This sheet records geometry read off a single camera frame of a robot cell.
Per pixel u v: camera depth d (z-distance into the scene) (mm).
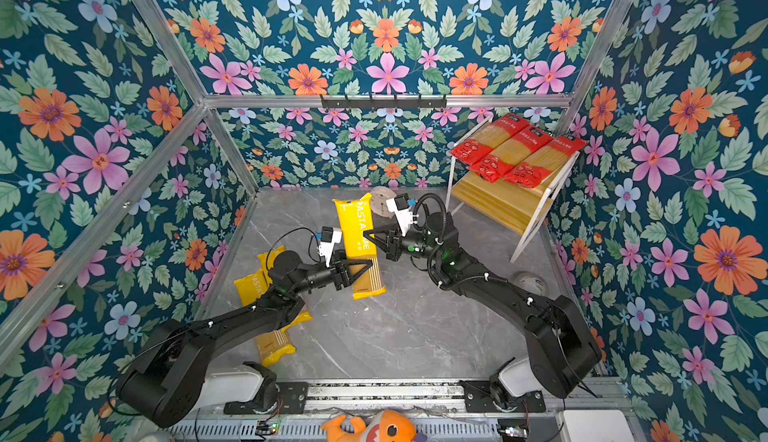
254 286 910
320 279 690
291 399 734
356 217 684
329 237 684
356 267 714
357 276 714
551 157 800
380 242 704
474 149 812
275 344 802
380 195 1051
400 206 647
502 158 797
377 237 703
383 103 932
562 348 427
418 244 651
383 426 631
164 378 416
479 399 733
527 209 949
